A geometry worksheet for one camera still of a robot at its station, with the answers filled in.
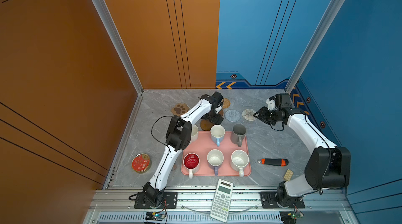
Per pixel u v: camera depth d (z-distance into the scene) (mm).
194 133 859
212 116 889
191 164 825
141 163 820
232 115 1052
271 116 740
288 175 793
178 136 625
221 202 724
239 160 846
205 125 998
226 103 1120
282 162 828
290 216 698
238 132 914
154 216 708
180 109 1087
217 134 940
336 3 759
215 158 862
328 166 432
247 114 1050
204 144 928
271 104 804
